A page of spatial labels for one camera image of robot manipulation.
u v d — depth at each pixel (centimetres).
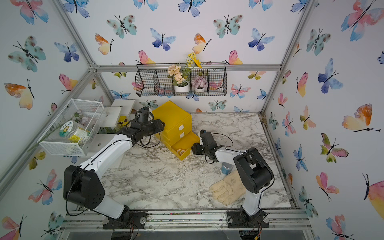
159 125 76
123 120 104
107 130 95
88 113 81
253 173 49
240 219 73
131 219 73
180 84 91
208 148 74
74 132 63
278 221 75
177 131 87
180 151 96
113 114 89
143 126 67
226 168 84
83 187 43
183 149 99
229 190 83
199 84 88
